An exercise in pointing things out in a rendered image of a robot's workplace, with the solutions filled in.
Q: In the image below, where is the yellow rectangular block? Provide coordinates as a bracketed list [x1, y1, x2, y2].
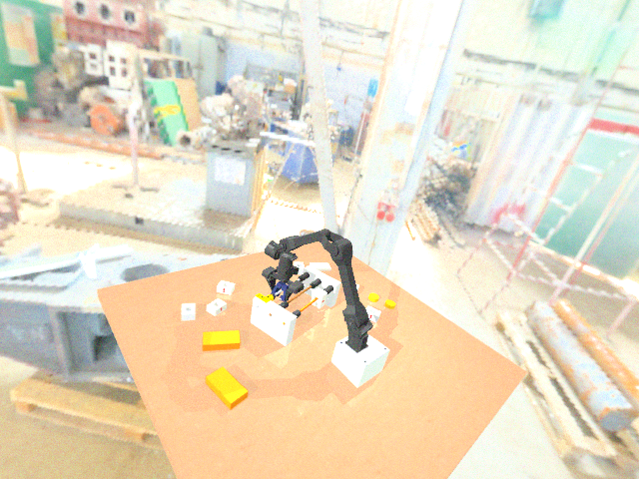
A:
[202, 330, 240, 351]
[205, 367, 248, 410]

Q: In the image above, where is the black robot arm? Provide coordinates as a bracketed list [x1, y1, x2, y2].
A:
[265, 229, 373, 353]

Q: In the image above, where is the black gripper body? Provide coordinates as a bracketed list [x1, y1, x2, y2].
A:
[262, 265, 305, 294]

